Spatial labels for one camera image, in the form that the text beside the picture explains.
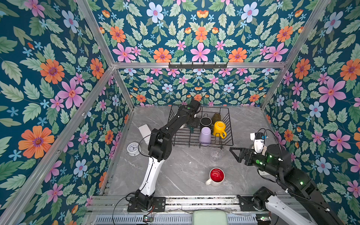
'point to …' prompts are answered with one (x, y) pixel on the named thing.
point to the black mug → (206, 121)
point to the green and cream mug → (191, 128)
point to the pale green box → (209, 217)
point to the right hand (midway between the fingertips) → (234, 149)
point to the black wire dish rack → (184, 138)
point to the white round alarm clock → (132, 149)
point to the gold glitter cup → (216, 117)
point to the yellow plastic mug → (219, 127)
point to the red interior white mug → (216, 176)
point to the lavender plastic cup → (205, 136)
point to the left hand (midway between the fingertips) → (194, 118)
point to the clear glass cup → (216, 153)
